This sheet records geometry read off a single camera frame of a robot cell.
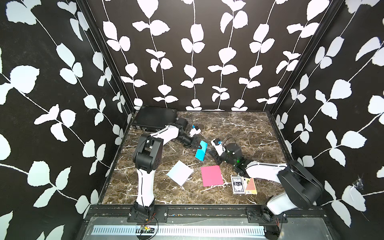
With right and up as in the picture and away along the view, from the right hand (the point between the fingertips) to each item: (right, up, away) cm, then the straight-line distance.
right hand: (209, 149), depth 88 cm
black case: (-43, +20, +33) cm, 58 cm away
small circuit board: (-32, -36, -17) cm, 51 cm away
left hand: (-5, +2, +3) cm, 6 cm away
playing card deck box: (+16, -20, -6) cm, 26 cm away
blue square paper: (-5, -3, +2) cm, 6 cm away
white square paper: (-18, -15, +1) cm, 23 cm away
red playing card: (+22, -20, -5) cm, 30 cm away
